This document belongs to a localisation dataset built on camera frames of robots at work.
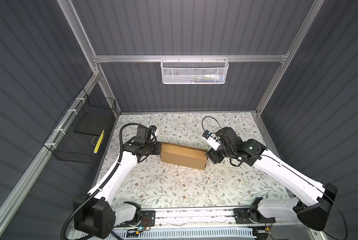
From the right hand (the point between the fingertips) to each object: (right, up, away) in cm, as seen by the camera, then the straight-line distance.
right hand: (212, 149), depth 74 cm
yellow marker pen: (-55, +2, -4) cm, 55 cm away
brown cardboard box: (-14, -4, +6) cm, 16 cm away
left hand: (-28, 0, +8) cm, 29 cm away
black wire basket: (-66, +7, -2) cm, 67 cm away
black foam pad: (-61, +14, +2) cm, 63 cm away
